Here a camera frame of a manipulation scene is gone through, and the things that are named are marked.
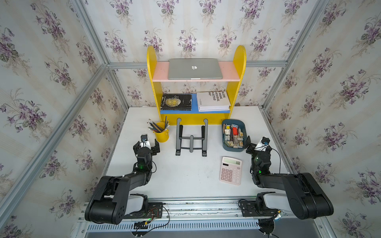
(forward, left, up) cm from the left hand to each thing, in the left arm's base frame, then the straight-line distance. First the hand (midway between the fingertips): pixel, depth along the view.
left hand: (150, 141), depth 88 cm
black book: (+28, -15, +6) cm, 32 cm away
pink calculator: (-15, -48, -8) cm, 51 cm away
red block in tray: (+14, -57, -7) cm, 59 cm away
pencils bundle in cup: (+9, -1, +2) cm, 9 cm away
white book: (+27, -42, +9) cm, 51 cm away
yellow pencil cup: (+6, -6, -6) cm, 10 cm away
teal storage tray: (+10, -55, -8) cm, 57 cm away
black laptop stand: (+6, -18, -4) cm, 19 cm away
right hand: (-1, -64, +4) cm, 65 cm away
